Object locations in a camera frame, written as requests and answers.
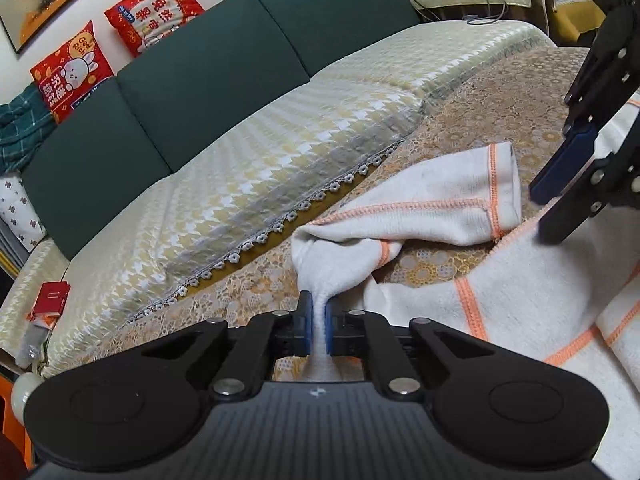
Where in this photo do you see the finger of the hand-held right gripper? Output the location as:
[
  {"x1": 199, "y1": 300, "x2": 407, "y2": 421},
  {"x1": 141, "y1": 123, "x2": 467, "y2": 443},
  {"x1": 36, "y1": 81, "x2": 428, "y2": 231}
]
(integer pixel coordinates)
[
  {"x1": 562, "y1": 7, "x2": 640, "y2": 136},
  {"x1": 529, "y1": 110, "x2": 640, "y2": 246}
]

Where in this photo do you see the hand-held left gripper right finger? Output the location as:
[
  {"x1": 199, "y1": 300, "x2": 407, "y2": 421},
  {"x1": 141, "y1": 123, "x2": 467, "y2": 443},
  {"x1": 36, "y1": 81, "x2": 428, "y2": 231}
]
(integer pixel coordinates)
[{"x1": 324, "y1": 296, "x2": 488, "y2": 402}]

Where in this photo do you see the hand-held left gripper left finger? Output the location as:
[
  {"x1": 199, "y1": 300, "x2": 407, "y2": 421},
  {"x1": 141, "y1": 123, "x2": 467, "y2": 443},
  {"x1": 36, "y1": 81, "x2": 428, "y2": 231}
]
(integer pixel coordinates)
[{"x1": 142, "y1": 290, "x2": 315, "y2": 402}]

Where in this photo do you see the white garment orange stitching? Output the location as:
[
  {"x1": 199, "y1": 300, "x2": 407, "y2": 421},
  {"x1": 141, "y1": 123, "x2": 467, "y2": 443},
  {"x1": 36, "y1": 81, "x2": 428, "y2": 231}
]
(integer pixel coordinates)
[{"x1": 290, "y1": 91, "x2": 640, "y2": 466}]

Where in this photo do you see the sofa with cream cover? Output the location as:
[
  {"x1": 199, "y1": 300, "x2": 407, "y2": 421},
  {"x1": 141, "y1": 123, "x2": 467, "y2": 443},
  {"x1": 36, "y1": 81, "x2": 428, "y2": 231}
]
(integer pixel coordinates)
[{"x1": 0, "y1": 0, "x2": 556, "y2": 378}]

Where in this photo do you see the red booklet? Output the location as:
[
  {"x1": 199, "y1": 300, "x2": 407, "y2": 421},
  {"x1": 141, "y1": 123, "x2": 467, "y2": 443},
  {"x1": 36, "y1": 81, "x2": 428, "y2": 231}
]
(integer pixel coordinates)
[{"x1": 31, "y1": 281, "x2": 72, "y2": 320}]

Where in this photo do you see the green sofa back cushion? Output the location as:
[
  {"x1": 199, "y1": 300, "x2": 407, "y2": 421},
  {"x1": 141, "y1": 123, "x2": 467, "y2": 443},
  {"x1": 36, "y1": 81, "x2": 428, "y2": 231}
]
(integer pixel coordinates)
[
  {"x1": 21, "y1": 79, "x2": 173, "y2": 262},
  {"x1": 247, "y1": 0, "x2": 422, "y2": 77},
  {"x1": 116, "y1": 0, "x2": 312, "y2": 173}
]

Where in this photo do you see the clear plastic packet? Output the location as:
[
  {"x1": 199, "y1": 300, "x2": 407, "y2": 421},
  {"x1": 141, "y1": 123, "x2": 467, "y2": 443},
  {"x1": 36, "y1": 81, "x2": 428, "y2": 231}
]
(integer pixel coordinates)
[{"x1": 14, "y1": 317, "x2": 53, "y2": 368}]

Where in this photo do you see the round cream jar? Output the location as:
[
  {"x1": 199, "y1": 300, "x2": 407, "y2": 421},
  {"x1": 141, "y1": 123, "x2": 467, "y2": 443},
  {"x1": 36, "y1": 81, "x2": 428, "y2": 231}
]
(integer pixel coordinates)
[{"x1": 11, "y1": 372, "x2": 47, "y2": 423}]

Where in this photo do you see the orange box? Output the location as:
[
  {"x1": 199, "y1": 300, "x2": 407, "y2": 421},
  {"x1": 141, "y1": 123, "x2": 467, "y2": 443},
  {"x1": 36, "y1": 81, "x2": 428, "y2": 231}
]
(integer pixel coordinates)
[{"x1": 0, "y1": 376, "x2": 37, "y2": 467}]

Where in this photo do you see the white patterned bag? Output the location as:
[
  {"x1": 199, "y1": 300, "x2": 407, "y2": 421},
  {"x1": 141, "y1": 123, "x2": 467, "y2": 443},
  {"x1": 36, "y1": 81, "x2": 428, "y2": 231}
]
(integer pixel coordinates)
[{"x1": 0, "y1": 171, "x2": 47, "y2": 253}]

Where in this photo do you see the red rabbit print pillow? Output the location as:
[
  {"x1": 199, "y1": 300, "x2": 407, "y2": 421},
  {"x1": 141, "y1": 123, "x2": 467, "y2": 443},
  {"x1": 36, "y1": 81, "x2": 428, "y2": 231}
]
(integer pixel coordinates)
[{"x1": 30, "y1": 20, "x2": 116, "y2": 126}]

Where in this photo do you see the red pillow white square print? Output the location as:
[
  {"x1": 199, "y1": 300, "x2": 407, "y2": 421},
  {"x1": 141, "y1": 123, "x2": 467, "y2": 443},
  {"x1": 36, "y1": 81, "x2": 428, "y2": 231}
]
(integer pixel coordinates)
[{"x1": 104, "y1": 0, "x2": 206, "y2": 58}]

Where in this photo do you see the green plaid blanket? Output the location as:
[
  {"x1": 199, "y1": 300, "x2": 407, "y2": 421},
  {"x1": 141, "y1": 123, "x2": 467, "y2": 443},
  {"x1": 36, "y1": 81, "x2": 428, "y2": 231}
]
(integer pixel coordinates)
[{"x1": 0, "y1": 82, "x2": 57, "y2": 173}]

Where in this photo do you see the framed picture gold ring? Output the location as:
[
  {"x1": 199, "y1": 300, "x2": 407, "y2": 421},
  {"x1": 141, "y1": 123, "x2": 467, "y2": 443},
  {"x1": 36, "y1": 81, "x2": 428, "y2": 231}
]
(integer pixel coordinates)
[{"x1": 0, "y1": 0, "x2": 97, "y2": 55}]

